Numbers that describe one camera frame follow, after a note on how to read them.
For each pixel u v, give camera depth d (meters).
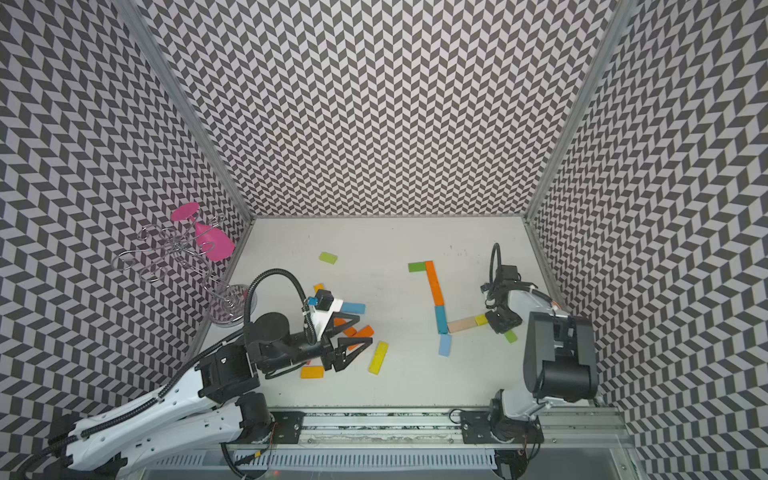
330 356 0.54
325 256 1.08
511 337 0.88
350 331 0.63
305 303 0.53
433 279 1.02
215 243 0.86
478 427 0.74
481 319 0.91
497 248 0.82
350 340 0.56
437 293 0.99
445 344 0.88
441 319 0.93
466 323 0.90
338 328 0.63
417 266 1.03
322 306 0.53
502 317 0.76
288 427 0.74
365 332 0.87
